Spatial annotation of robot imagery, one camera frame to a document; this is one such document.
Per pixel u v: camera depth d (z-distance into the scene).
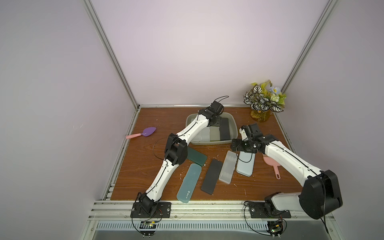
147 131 1.05
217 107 0.79
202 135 1.01
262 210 0.73
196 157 0.90
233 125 1.03
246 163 0.87
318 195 0.41
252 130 0.66
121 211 0.75
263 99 0.87
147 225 0.72
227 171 0.85
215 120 0.91
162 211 0.73
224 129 1.03
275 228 0.70
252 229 0.68
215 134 1.01
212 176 0.84
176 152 0.62
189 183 0.81
